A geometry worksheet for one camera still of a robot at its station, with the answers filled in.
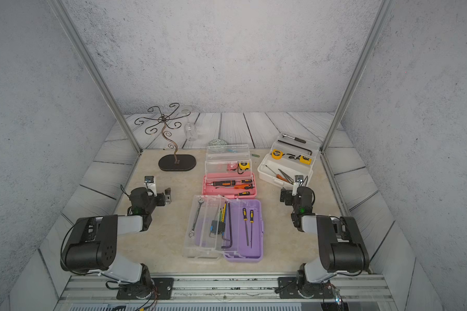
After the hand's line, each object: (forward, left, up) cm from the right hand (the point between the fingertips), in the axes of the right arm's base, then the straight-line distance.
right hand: (296, 187), depth 94 cm
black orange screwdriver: (+6, +32, -4) cm, 33 cm away
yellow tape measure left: (+21, +7, 0) cm, 22 cm away
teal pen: (+28, +18, -7) cm, 34 cm away
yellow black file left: (-13, +24, -7) cm, 28 cm away
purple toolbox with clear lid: (-21, +30, 0) cm, 37 cm away
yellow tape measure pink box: (+12, +25, +1) cm, 27 cm away
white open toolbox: (+21, -1, -1) cm, 21 cm away
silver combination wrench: (-24, +45, +3) cm, 51 cm away
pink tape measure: (+12, +31, +1) cm, 33 cm away
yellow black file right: (-15, +21, -7) cm, 27 cm away
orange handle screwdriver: (+4, +23, -6) cm, 24 cm away
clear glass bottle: (+29, +54, +10) cm, 62 cm away
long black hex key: (+25, -4, +3) cm, 25 cm away
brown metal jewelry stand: (+21, +64, -6) cm, 67 cm away
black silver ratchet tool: (+31, -5, +3) cm, 31 cm away
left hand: (-1, +64, +1) cm, 64 cm away
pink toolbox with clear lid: (+10, +33, 0) cm, 34 cm away
